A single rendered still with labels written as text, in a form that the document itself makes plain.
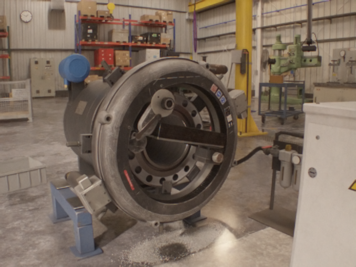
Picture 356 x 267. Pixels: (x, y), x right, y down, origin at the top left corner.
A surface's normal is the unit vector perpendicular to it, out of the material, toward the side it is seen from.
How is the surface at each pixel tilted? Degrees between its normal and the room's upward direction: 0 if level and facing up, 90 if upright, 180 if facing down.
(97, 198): 90
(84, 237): 90
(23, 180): 90
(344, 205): 90
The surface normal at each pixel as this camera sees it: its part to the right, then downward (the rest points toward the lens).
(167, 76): 0.59, 0.14
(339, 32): -0.87, 0.09
